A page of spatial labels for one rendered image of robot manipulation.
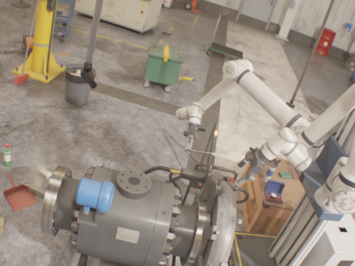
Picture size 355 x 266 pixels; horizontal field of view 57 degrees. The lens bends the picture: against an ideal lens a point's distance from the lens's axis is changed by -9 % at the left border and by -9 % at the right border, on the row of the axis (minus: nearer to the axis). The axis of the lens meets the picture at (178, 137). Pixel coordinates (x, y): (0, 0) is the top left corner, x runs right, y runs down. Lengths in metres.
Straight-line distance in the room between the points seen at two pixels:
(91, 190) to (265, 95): 1.14
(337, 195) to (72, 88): 3.49
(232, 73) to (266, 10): 10.29
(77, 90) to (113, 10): 3.80
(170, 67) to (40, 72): 1.90
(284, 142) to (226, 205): 0.60
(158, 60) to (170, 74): 0.28
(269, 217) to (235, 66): 1.52
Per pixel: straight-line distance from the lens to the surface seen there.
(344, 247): 2.50
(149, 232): 2.02
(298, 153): 1.68
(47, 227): 2.20
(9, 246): 2.86
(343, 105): 1.72
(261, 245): 2.92
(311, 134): 1.78
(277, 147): 1.66
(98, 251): 2.14
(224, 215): 2.03
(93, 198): 1.83
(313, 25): 12.87
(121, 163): 3.70
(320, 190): 2.01
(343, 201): 1.75
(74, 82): 4.39
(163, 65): 5.20
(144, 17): 7.68
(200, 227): 2.13
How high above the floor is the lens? 2.26
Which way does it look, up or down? 31 degrees down
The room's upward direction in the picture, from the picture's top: 17 degrees clockwise
